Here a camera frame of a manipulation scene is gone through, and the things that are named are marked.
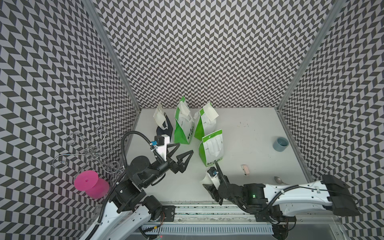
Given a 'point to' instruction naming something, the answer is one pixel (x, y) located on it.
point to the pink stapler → (245, 169)
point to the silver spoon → (279, 180)
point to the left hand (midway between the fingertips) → (186, 150)
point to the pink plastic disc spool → (88, 181)
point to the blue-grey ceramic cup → (280, 144)
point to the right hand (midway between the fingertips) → (208, 183)
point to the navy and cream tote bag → (162, 123)
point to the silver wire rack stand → (100, 150)
